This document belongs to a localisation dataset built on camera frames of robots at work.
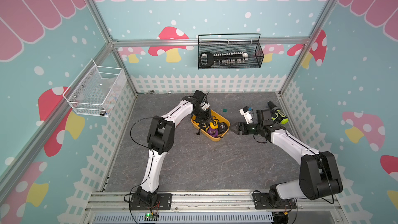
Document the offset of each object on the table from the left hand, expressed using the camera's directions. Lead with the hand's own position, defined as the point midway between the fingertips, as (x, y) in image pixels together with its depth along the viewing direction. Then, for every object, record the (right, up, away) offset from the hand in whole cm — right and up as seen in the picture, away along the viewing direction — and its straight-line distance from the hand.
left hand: (212, 122), depth 94 cm
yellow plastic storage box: (+2, +5, +6) cm, 8 cm away
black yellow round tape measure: (-5, -3, +3) cm, 6 cm away
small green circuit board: (+10, +7, +18) cm, 22 cm away
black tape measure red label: (+6, -3, +2) cm, 8 cm away
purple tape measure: (+1, -6, 0) cm, 6 cm away
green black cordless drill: (+44, +4, +8) cm, 45 cm away
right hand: (+12, -2, -8) cm, 14 cm away
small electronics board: (-31, -43, -21) cm, 57 cm away
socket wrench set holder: (-3, +37, -5) cm, 38 cm away
